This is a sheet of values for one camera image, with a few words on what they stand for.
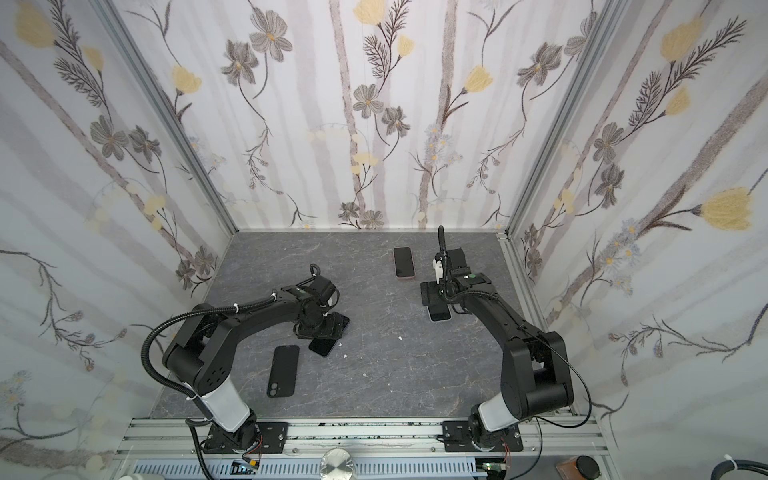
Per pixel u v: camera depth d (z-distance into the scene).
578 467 0.63
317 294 0.75
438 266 0.82
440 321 0.96
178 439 0.75
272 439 0.74
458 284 0.64
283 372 0.85
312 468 0.70
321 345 0.88
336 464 0.58
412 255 1.11
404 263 1.11
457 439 0.73
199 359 0.47
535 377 0.44
